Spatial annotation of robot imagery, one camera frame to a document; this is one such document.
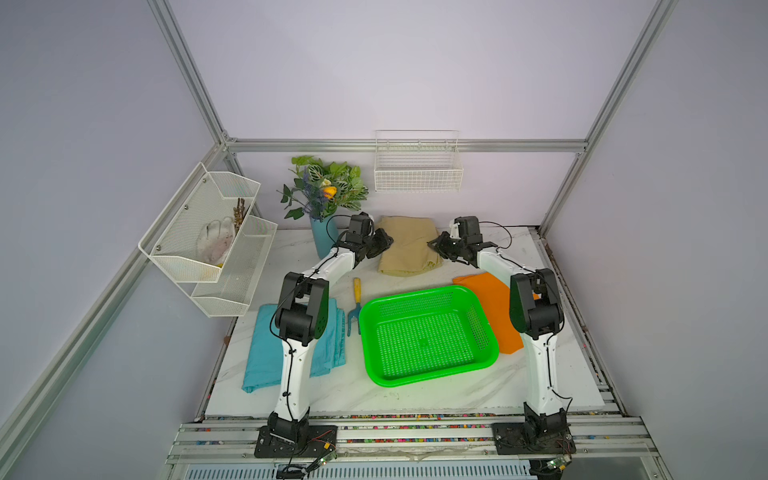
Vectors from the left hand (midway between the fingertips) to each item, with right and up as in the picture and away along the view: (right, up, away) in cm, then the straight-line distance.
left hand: (393, 239), depth 101 cm
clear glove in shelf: (-48, -1, -23) cm, 53 cm away
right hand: (+14, -2, +3) cm, 14 cm away
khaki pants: (+5, -4, +2) cm, 6 cm away
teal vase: (-19, 0, -19) cm, 27 cm away
